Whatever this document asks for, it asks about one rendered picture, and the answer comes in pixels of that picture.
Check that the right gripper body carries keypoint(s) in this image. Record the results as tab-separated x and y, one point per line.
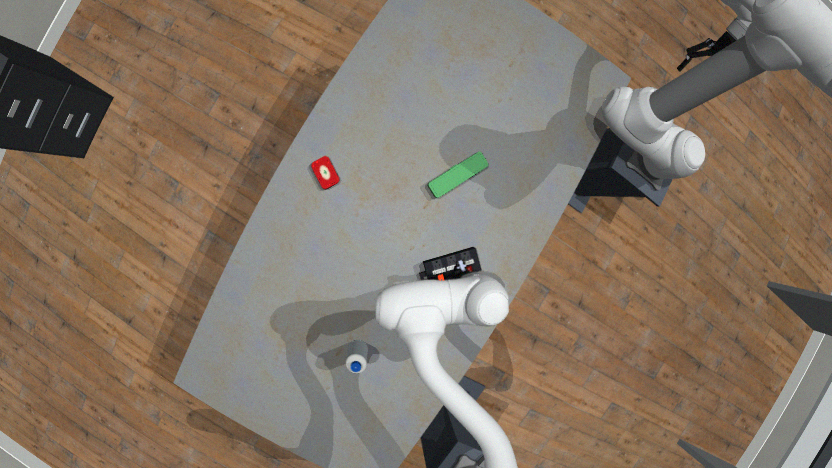
725	40

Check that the white bottle with blue cap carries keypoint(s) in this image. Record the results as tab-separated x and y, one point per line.
357	356

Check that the red rectangular tin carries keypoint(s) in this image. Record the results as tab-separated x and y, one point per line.
325	172

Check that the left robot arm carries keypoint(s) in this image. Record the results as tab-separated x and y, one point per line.
419	312

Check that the black power strip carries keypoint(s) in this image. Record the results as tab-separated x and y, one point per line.
440	268

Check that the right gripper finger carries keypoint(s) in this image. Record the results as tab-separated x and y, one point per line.
693	49

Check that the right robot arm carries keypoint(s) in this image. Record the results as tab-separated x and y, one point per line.
783	35

